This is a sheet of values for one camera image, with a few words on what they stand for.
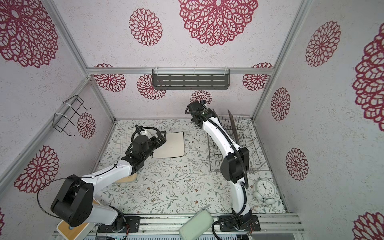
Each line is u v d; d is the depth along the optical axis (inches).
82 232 26.5
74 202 16.7
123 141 41.8
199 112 24.6
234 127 35.9
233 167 20.7
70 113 31.1
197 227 28.1
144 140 25.6
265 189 32.0
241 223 25.2
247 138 43.9
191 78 37.9
